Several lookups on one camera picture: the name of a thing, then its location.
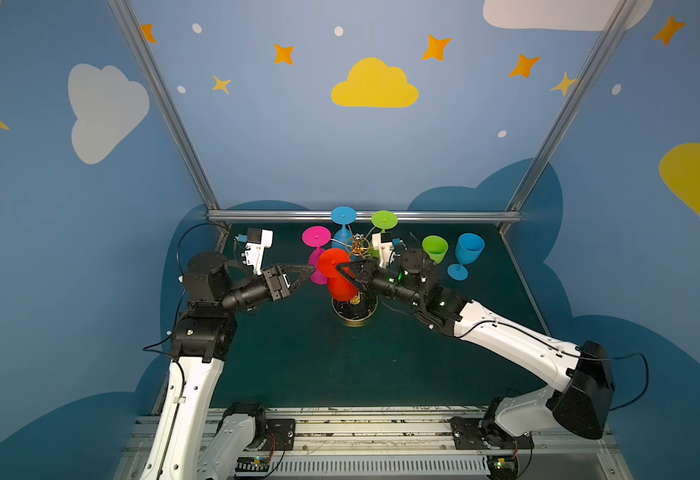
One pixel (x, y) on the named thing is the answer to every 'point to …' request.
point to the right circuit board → (502, 467)
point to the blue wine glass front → (469, 249)
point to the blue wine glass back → (343, 215)
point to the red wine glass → (341, 286)
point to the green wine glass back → (384, 220)
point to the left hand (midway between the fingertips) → (309, 268)
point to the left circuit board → (253, 464)
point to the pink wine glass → (316, 236)
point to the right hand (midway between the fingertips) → (339, 263)
